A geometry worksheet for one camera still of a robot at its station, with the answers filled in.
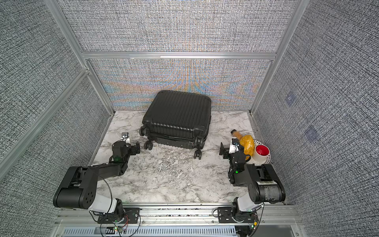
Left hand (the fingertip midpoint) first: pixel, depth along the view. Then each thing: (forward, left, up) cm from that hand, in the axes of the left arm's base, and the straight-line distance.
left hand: (132, 140), depth 93 cm
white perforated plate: (-3, -80, -4) cm, 80 cm away
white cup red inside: (-11, -80, -4) cm, 81 cm away
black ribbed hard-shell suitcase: (+4, -30, +14) cm, 33 cm away
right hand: (-4, -61, +4) cm, 61 cm away
